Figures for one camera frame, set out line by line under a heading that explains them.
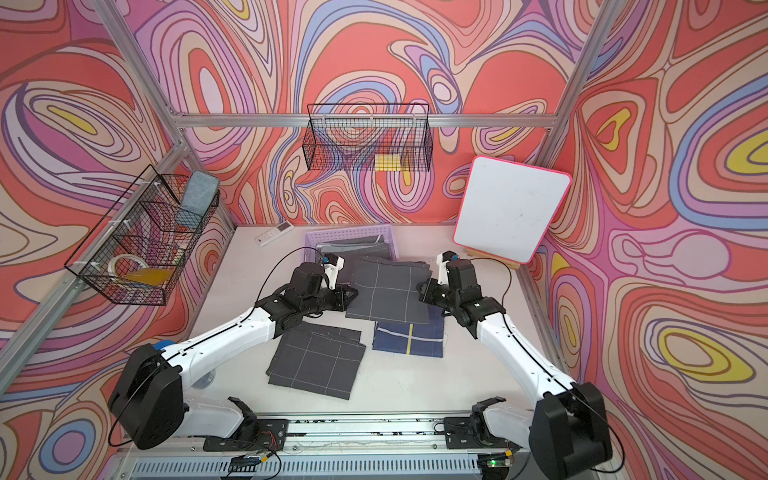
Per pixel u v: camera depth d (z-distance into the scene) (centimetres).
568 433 41
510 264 102
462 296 62
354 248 111
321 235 109
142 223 77
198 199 81
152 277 67
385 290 82
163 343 80
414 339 89
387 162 91
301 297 63
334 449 73
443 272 74
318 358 86
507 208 95
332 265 74
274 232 116
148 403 41
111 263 66
